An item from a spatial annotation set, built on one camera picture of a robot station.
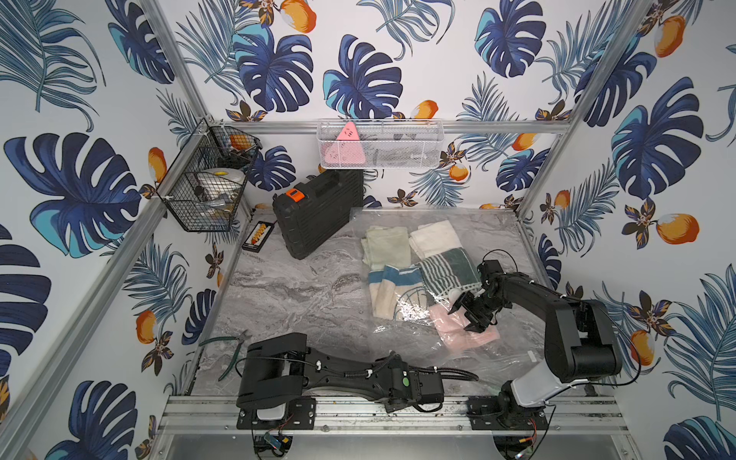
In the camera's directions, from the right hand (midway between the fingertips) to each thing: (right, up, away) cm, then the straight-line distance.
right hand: (456, 320), depth 91 cm
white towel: (-2, +26, +19) cm, 33 cm away
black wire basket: (-76, +40, -7) cm, 87 cm away
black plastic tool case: (-47, +34, 0) cm, 58 cm away
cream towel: (-22, +23, +15) cm, 35 cm away
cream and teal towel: (-18, +8, +1) cm, 20 cm away
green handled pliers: (-67, -5, -3) cm, 67 cm away
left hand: (-21, -12, -14) cm, 28 cm away
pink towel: (-2, -2, -5) cm, 6 cm away
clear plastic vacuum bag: (+19, +28, +23) cm, 40 cm away
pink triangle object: (-34, +54, -1) cm, 64 cm away
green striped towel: (0, +14, +7) cm, 16 cm away
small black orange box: (-71, +27, +20) cm, 78 cm away
